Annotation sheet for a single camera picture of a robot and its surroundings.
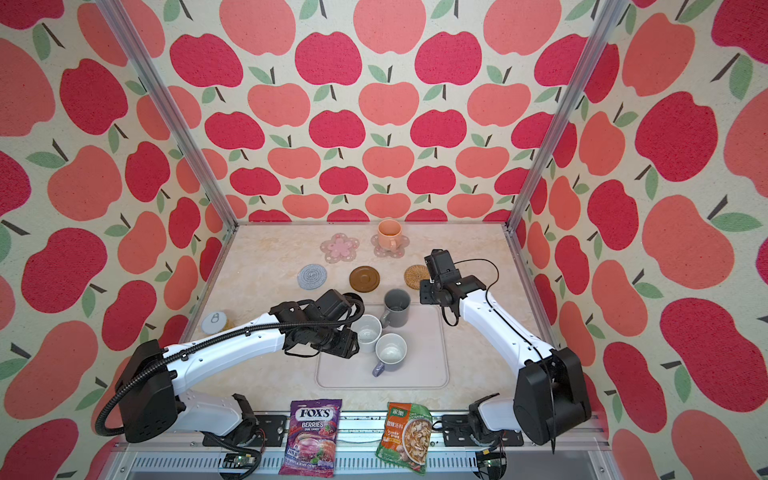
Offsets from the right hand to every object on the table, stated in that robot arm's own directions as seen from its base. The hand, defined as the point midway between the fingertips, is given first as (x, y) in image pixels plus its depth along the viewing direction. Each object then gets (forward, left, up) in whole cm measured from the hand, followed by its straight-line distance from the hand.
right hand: (437, 288), depth 86 cm
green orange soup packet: (-36, +6, -11) cm, 39 cm away
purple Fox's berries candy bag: (-42, +29, -10) cm, 52 cm away
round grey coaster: (+8, +43, -12) cm, 45 cm away
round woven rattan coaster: (+13, +6, -12) cm, 19 cm away
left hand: (-20, +21, -3) cm, 29 cm away
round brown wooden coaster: (+10, +24, -13) cm, 29 cm away
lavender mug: (-15, +12, -12) cm, 23 cm away
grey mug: (-3, +12, -6) cm, 14 cm away
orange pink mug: (+26, +17, -6) cm, 32 cm away
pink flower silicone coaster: (+23, +13, -11) cm, 29 cm away
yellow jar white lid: (-14, +65, -7) cm, 67 cm away
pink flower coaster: (+23, +36, -12) cm, 44 cm away
